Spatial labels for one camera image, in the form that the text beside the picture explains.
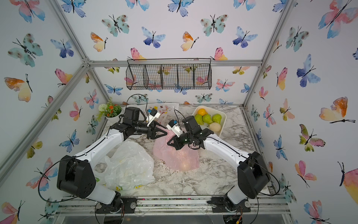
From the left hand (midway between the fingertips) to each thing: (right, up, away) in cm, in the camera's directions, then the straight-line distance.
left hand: (166, 130), depth 76 cm
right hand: (+1, -7, +1) cm, 7 cm away
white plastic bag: (-22, -21, +5) cm, 31 cm away
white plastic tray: (+19, +13, +34) cm, 41 cm away
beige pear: (+31, 0, +24) cm, 39 cm away
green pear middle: (+26, +6, +28) cm, 39 cm away
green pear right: (+34, +7, +29) cm, 45 cm away
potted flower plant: (-40, +11, +20) cm, 46 cm away
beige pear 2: (+11, -22, +6) cm, 25 cm away
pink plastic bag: (+10, -17, +5) cm, 21 cm away
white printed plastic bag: (-5, +13, +35) cm, 37 cm away
